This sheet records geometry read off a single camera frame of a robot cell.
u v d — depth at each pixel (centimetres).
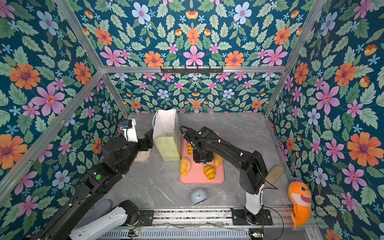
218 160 88
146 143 57
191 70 93
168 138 75
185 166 86
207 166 88
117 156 45
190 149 96
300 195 73
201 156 71
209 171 86
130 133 52
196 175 88
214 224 72
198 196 72
